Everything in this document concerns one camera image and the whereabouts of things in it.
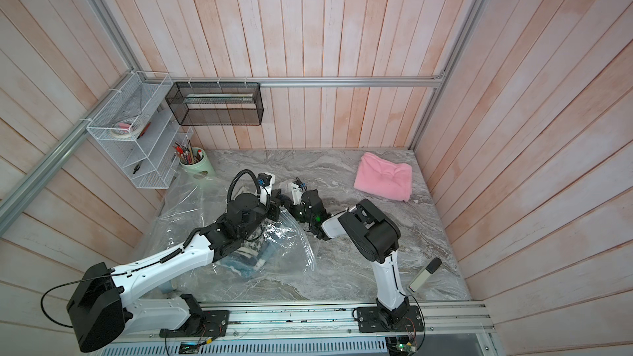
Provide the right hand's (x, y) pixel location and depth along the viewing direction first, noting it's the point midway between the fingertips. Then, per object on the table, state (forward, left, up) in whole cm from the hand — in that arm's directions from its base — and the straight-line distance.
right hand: (272, 208), depth 91 cm
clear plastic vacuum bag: (-16, -2, -8) cm, 18 cm away
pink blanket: (+19, -46, -5) cm, 50 cm away
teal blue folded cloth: (-21, +6, 0) cm, 22 cm away
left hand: (-3, -5, +14) cm, 15 cm away
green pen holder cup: (+15, +30, +5) cm, 34 cm away
